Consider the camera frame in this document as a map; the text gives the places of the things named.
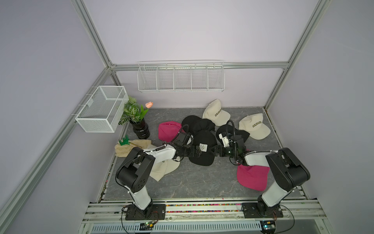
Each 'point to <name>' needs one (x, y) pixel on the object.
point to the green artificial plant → (132, 112)
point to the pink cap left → (168, 130)
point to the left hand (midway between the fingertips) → (196, 153)
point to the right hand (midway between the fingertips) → (212, 148)
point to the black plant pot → (141, 128)
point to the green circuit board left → (147, 225)
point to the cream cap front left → (160, 169)
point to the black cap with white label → (204, 139)
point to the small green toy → (125, 141)
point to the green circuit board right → (268, 226)
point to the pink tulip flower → (149, 105)
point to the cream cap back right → (252, 124)
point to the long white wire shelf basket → (198, 75)
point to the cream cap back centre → (213, 111)
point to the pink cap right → (253, 177)
